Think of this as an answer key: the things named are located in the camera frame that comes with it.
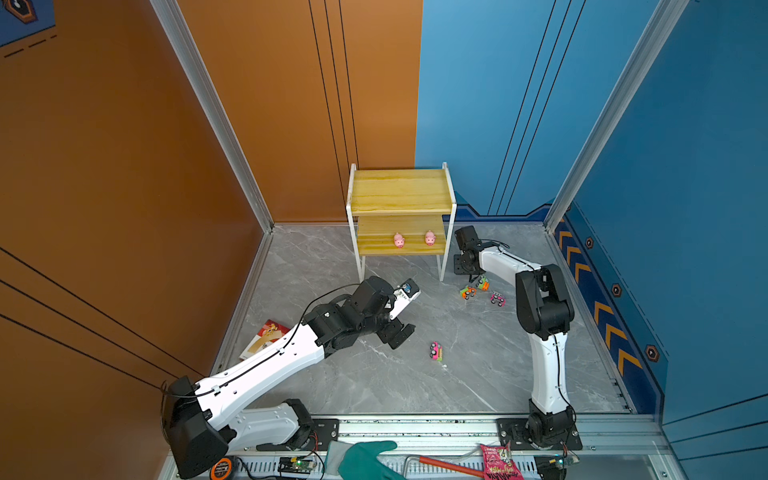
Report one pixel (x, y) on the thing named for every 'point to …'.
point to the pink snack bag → (498, 463)
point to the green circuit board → (296, 464)
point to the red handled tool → (443, 466)
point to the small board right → (564, 461)
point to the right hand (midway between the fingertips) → (463, 266)
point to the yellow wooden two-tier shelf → (406, 212)
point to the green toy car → (483, 283)
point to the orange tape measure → (221, 470)
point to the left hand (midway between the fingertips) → (402, 308)
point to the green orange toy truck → (465, 292)
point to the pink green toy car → (436, 351)
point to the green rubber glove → (358, 461)
